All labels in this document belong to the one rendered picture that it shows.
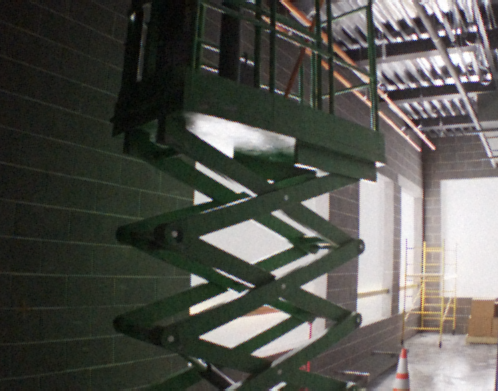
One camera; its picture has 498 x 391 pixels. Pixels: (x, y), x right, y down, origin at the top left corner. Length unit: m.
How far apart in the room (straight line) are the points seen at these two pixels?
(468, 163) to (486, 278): 2.61
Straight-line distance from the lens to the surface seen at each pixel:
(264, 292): 2.49
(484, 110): 7.32
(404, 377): 5.10
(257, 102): 2.41
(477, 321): 10.07
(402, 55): 6.78
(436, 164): 11.71
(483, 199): 11.61
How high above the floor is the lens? 1.57
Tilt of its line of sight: 7 degrees up
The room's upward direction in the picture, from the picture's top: 2 degrees clockwise
